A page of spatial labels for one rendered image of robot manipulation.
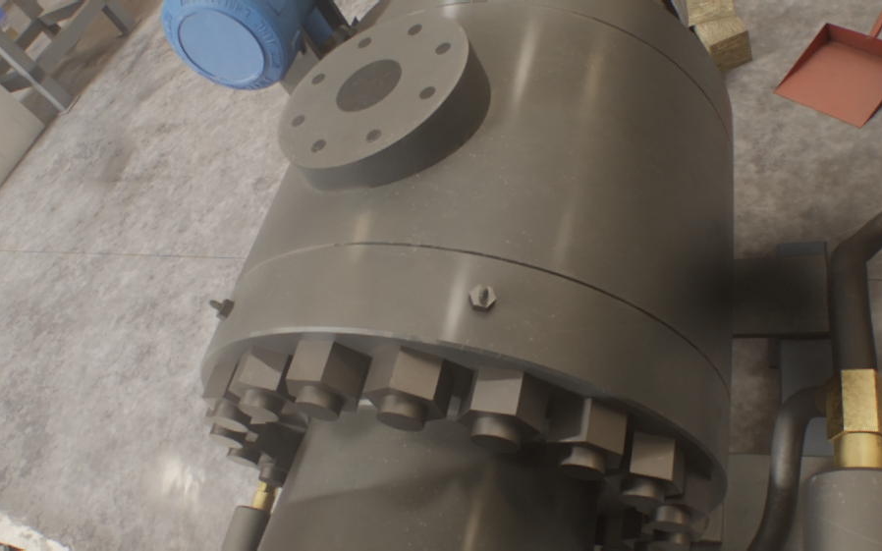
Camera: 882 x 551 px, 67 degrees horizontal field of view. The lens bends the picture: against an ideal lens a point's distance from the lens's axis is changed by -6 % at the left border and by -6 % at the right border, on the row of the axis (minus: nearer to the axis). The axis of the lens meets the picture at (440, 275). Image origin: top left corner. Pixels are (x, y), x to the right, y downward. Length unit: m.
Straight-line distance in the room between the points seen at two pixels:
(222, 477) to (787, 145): 1.57
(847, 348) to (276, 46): 0.65
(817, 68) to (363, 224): 1.49
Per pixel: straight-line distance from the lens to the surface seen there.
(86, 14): 4.59
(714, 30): 1.94
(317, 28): 0.96
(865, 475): 0.49
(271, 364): 0.63
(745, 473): 1.07
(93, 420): 2.37
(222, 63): 0.90
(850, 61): 1.94
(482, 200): 0.60
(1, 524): 2.52
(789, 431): 0.58
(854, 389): 0.54
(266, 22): 0.84
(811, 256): 1.24
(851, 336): 0.56
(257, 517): 1.11
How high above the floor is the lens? 1.27
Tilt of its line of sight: 45 degrees down
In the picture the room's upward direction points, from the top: 37 degrees counter-clockwise
